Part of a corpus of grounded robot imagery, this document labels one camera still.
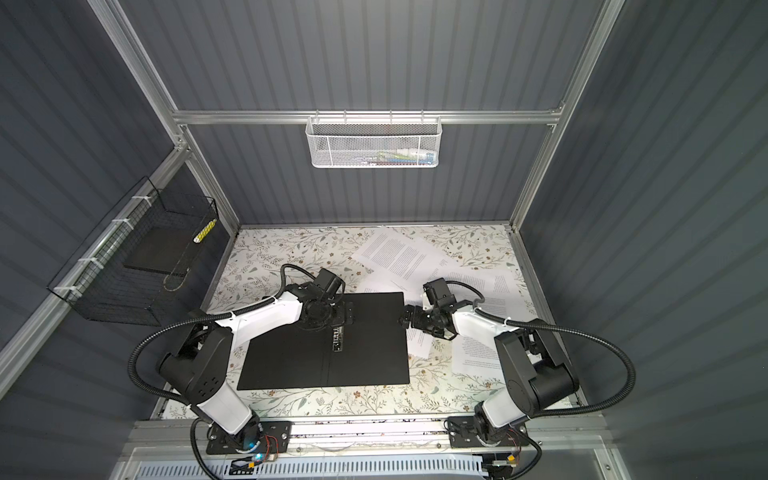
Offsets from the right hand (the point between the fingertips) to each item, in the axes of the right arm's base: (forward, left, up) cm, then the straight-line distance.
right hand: (414, 324), depth 91 cm
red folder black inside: (-9, +13, 0) cm, 16 cm away
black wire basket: (0, +65, +31) cm, 72 cm away
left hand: (0, +21, +2) cm, 22 cm away
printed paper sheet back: (+26, +4, -2) cm, 26 cm away
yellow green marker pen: (+13, +58, +27) cm, 66 cm away
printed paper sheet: (-9, -18, -2) cm, 20 cm away
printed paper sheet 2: (-5, -1, -2) cm, 6 cm away
